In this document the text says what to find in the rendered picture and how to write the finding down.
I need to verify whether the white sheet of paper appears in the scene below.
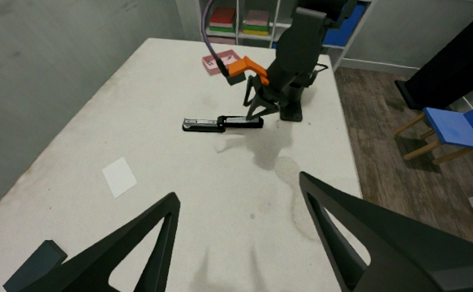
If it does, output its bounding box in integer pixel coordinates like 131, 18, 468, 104
102, 157, 138, 199

